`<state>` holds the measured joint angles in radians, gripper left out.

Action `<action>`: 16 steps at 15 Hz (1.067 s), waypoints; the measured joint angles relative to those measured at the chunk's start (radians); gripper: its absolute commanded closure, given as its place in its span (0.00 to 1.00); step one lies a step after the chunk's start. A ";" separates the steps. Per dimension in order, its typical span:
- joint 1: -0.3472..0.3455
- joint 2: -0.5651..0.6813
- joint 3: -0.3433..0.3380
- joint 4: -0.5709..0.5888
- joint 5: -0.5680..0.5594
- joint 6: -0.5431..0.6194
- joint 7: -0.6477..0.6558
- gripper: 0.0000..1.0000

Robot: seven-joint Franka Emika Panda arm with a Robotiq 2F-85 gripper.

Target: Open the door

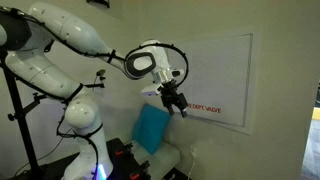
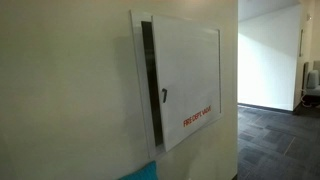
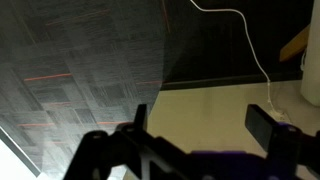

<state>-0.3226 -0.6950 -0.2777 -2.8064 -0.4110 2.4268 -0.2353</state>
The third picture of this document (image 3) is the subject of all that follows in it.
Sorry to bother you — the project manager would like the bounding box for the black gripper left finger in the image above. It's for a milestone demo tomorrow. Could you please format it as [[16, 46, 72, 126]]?
[[62, 103, 194, 180]]

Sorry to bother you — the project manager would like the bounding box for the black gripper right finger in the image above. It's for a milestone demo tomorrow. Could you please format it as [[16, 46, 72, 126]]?
[[244, 103, 320, 180]]

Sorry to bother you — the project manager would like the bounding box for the white sofa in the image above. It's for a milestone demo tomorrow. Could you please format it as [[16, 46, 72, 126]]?
[[300, 0, 320, 107]]

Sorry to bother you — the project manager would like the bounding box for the wooden sofa leg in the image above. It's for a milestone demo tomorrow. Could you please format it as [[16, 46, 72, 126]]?
[[279, 24, 311, 63]]

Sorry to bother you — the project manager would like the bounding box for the white power cable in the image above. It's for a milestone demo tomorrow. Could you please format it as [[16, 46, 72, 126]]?
[[189, 0, 278, 114]]

